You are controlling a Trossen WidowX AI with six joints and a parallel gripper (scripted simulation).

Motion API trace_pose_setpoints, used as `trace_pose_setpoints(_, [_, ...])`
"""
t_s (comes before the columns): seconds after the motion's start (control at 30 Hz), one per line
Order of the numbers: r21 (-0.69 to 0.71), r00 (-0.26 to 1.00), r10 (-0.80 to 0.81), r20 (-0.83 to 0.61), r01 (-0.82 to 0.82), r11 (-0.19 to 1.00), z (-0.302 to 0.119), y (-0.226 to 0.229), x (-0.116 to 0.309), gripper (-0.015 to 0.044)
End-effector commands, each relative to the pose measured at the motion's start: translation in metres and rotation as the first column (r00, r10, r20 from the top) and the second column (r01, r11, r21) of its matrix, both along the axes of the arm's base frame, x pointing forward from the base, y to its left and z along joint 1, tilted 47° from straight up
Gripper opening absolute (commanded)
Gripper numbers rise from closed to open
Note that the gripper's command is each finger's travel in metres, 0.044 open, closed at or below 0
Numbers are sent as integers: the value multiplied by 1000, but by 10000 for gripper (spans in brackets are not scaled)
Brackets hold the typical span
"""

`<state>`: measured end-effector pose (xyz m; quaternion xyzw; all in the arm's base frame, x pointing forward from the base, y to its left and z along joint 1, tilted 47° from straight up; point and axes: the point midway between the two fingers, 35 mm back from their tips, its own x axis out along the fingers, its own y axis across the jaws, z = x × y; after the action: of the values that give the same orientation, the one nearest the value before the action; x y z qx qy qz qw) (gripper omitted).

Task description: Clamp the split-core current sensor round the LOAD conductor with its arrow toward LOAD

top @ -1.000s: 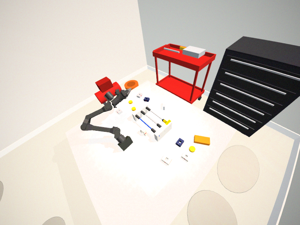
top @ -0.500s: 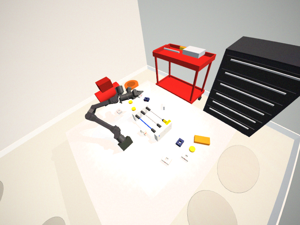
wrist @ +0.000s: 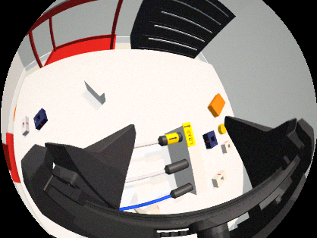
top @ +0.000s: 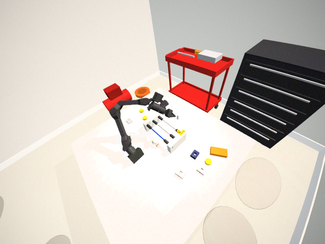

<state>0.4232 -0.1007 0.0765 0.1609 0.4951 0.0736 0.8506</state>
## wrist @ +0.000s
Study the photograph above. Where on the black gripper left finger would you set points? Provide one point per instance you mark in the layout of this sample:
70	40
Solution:
103	166

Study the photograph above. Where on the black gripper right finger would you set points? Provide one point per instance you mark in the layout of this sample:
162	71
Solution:
258	145

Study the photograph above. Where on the yellow short cylinder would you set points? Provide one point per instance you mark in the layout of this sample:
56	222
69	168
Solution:
221	129

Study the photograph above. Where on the orange rectangular block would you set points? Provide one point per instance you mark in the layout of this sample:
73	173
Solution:
216	105

